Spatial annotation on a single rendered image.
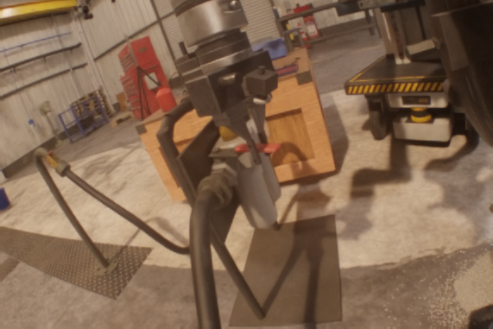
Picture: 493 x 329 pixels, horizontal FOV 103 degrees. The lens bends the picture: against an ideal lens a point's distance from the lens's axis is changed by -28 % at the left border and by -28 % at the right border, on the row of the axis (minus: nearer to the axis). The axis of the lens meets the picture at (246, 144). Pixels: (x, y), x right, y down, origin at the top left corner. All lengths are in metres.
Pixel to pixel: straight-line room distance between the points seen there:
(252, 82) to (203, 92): 0.06
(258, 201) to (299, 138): 0.55
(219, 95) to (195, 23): 0.09
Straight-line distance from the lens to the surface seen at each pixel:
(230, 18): 0.35
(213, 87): 0.33
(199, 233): 0.38
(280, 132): 1.10
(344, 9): 1.32
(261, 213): 0.62
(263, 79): 0.34
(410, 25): 1.48
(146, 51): 3.98
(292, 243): 0.92
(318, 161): 1.13
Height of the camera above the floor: 0.63
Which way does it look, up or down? 20 degrees down
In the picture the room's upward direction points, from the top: 21 degrees counter-clockwise
